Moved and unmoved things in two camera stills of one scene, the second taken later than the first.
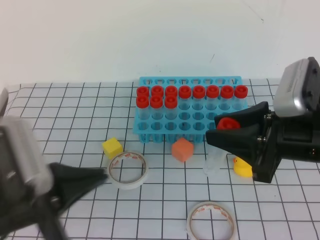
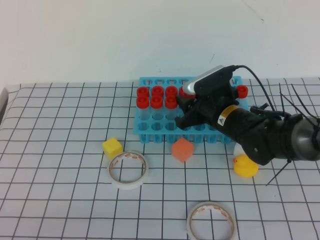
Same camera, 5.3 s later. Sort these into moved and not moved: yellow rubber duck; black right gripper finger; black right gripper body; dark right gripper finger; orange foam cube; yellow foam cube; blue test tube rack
Moved: black right gripper body; dark right gripper finger; black right gripper finger
Not moved: blue test tube rack; yellow rubber duck; yellow foam cube; orange foam cube
